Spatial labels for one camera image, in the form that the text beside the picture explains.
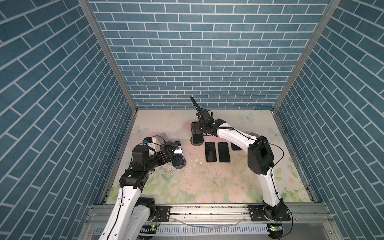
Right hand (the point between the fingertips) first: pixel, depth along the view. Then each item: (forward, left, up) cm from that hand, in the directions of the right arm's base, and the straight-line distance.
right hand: (196, 125), depth 95 cm
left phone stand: (-23, +6, -10) cm, 26 cm away
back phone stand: (-7, 0, -11) cm, 13 cm away
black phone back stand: (-6, -1, -7) cm, 9 cm away
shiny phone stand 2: (-21, +9, -4) cm, 23 cm away
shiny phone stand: (-26, -20, +19) cm, 38 cm away
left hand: (-23, +12, +5) cm, 26 cm away
